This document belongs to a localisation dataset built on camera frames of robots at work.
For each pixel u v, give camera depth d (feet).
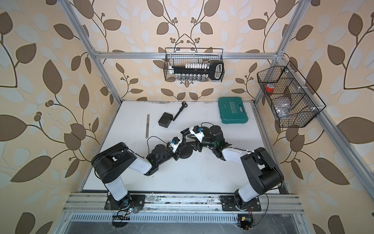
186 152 2.98
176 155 2.58
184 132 2.52
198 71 2.81
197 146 2.47
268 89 2.90
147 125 3.47
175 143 2.47
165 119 3.46
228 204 2.40
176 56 2.99
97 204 2.46
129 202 2.24
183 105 3.86
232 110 3.55
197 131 2.39
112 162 1.68
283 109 2.37
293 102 2.40
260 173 1.47
